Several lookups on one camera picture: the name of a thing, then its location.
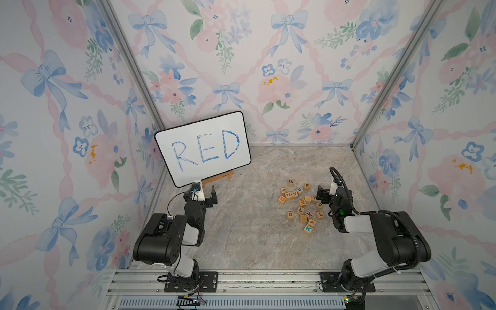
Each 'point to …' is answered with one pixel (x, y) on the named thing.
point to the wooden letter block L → (320, 215)
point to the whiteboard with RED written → (199, 150)
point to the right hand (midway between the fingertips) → (331, 185)
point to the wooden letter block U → (281, 200)
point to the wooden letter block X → (309, 214)
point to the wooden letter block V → (283, 190)
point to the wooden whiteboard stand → (217, 176)
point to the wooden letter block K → (308, 229)
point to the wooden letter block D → (290, 216)
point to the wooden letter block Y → (313, 199)
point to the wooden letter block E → (307, 187)
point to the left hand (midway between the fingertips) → (204, 185)
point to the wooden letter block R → (290, 183)
